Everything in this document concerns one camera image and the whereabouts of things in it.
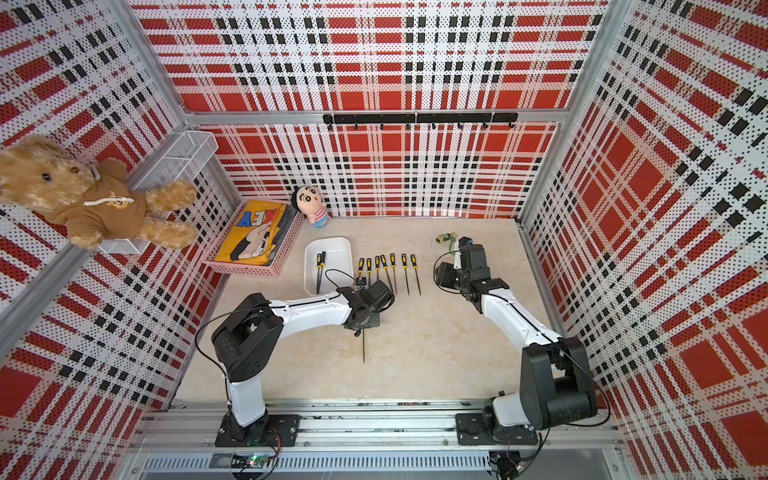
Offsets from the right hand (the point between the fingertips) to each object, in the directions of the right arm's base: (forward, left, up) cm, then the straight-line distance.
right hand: (446, 270), depth 89 cm
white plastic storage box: (+13, +41, -15) cm, 46 cm away
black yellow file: (+12, +43, -13) cm, 46 cm away
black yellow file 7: (+11, +9, -14) cm, 20 cm away
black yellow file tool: (+10, +26, -14) cm, 31 cm away
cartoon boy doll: (+31, +48, +1) cm, 57 cm away
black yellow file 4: (+11, +20, -14) cm, 27 cm away
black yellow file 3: (+12, +23, -14) cm, 29 cm away
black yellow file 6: (+11, +13, -14) cm, 22 cm away
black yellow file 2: (+12, +29, -14) cm, 34 cm away
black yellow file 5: (+12, +17, -14) cm, 25 cm away
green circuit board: (-46, +48, -11) cm, 68 cm away
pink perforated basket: (+22, +55, -5) cm, 60 cm away
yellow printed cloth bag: (+20, +69, -6) cm, 72 cm away
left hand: (-9, +24, -12) cm, 28 cm away
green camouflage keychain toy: (+25, -4, -13) cm, 28 cm away
